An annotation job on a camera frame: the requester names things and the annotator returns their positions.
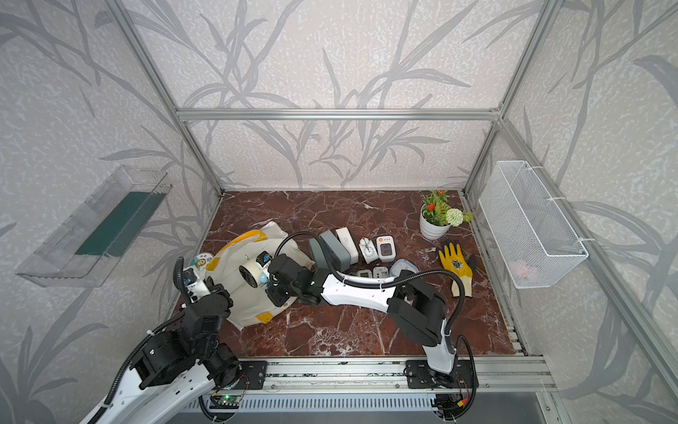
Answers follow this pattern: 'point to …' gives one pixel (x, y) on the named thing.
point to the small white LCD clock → (380, 272)
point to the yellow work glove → (459, 268)
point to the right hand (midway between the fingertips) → (267, 284)
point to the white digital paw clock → (386, 247)
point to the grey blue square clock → (339, 258)
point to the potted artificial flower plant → (436, 215)
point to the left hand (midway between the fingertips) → (217, 280)
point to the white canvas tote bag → (251, 306)
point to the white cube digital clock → (365, 273)
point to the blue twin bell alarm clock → (254, 275)
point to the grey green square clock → (319, 255)
